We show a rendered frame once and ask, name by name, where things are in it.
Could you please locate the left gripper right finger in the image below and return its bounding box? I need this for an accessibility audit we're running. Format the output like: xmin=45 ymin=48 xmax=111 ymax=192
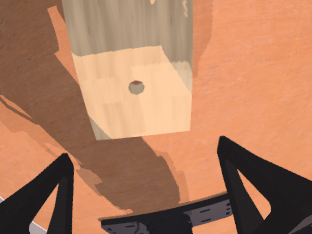
xmin=217 ymin=136 xmax=312 ymax=234

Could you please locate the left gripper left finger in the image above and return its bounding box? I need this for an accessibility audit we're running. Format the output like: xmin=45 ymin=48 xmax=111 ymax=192
xmin=0 ymin=153 xmax=74 ymax=234

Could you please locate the light wooden slat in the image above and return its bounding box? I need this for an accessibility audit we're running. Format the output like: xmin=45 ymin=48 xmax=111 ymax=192
xmin=62 ymin=0 xmax=193 ymax=140

